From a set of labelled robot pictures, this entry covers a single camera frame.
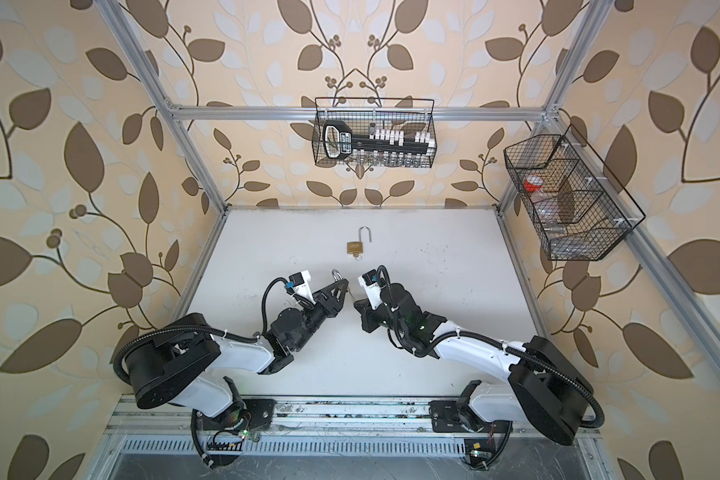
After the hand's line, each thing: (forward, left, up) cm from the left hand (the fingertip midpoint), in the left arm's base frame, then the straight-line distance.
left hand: (347, 283), depth 78 cm
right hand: (-4, -2, -7) cm, 8 cm away
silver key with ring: (+21, -1, -18) cm, 28 cm away
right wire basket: (+14, -57, +16) cm, 61 cm away
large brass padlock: (+26, 0, -18) cm, 32 cm away
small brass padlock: (+2, +3, 0) cm, 4 cm away
